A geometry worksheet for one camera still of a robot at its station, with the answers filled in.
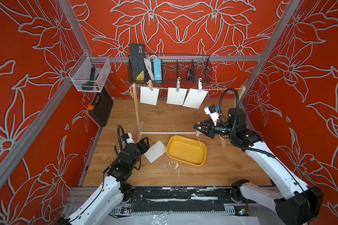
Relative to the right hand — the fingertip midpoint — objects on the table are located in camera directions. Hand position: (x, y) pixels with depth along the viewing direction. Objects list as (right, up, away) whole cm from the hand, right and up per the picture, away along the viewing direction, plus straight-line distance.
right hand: (193, 127), depth 67 cm
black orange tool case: (-64, +9, +37) cm, 75 cm away
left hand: (-26, -9, +14) cm, 30 cm away
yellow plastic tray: (0, -18, +24) cm, 30 cm away
